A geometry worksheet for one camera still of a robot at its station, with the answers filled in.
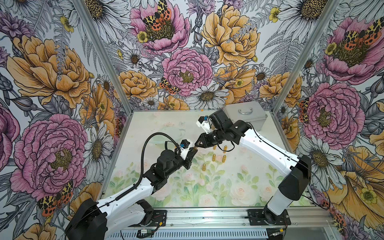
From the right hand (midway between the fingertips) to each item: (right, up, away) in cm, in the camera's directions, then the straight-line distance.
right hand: (199, 147), depth 75 cm
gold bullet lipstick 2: (-2, -1, +1) cm, 2 cm away
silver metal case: (+35, +19, +25) cm, 47 cm away
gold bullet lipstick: (+11, +1, -12) cm, 16 cm away
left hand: (-2, -3, +4) cm, 6 cm away
